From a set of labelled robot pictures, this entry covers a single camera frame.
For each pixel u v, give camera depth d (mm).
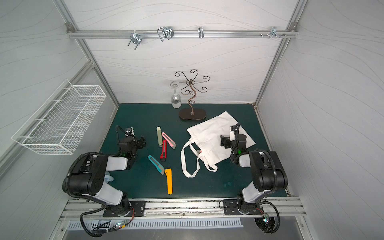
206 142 950
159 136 1013
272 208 706
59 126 684
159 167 861
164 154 909
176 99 955
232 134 842
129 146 716
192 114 1141
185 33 784
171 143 975
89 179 447
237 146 741
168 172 840
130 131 816
